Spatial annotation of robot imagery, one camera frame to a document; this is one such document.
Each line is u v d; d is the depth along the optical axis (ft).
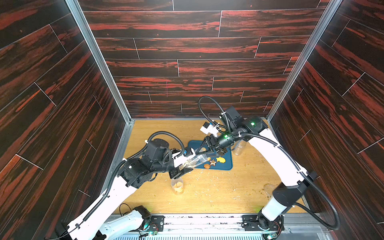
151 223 2.39
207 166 3.06
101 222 1.26
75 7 2.18
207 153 1.95
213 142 1.79
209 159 3.15
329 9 2.21
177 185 2.62
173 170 1.87
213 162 3.13
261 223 2.14
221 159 3.15
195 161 2.02
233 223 2.47
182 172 1.85
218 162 3.14
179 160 1.71
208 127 2.02
